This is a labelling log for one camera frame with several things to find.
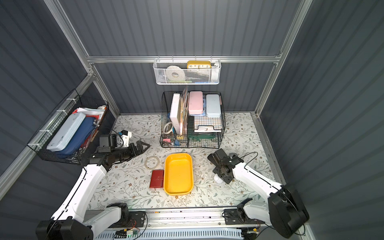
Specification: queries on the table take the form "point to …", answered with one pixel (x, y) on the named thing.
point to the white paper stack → (207, 129)
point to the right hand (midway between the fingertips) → (223, 176)
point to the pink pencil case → (195, 102)
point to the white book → (175, 111)
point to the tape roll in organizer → (165, 126)
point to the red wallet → (157, 179)
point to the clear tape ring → (152, 168)
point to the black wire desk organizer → (192, 119)
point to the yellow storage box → (178, 174)
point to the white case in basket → (62, 140)
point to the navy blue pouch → (76, 141)
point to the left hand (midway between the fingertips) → (143, 149)
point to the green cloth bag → (198, 137)
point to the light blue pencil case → (213, 105)
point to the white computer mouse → (217, 179)
